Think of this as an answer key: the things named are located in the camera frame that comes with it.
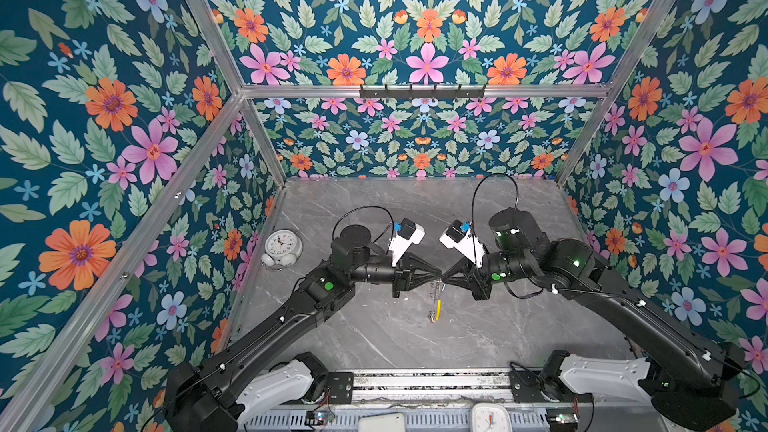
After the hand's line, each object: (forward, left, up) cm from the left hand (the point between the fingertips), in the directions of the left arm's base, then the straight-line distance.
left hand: (441, 275), depth 58 cm
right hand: (+2, -1, -3) cm, 4 cm away
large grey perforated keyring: (+3, -1, -31) cm, 31 cm away
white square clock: (-22, -11, -30) cm, 38 cm away
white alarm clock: (+27, +46, -30) cm, 61 cm away
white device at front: (-21, +14, -31) cm, 40 cm away
